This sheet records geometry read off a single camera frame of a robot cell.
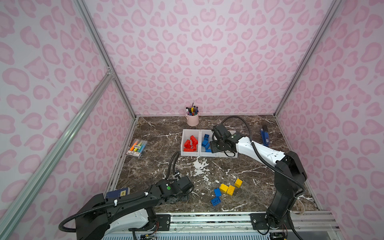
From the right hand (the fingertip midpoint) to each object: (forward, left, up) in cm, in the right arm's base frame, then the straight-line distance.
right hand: (215, 145), depth 89 cm
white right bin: (-10, -4, +7) cm, 13 cm away
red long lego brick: (+6, +13, -6) cm, 16 cm away
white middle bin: (-1, +7, -9) cm, 11 cm away
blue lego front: (-28, +1, -11) cm, 30 cm away
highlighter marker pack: (+4, +51, -10) cm, 52 cm away
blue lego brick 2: (+3, +5, -9) cm, 11 cm away
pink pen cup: (+26, +15, -6) cm, 30 cm away
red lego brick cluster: (+5, +18, -9) cm, 21 cm away
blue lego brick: (+12, +5, -9) cm, 16 cm away
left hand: (-25, +17, -9) cm, 31 cm away
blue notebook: (-25, +55, -11) cm, 61 cm away
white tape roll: (-30, -43, -13) cm, 54 cm away
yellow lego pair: (-19, -13, -9) cm, 24 cm away
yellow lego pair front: (-23, -7, -10) cm, 26 cm away
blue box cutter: (+14, -36, -9) cm, 39 cm away
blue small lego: (-23, -1, -11) cm, 26 cm away
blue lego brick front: (+6, +6, -7) cm, 11 cm away
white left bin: (+14, +19, -9) cm, 25 cm away
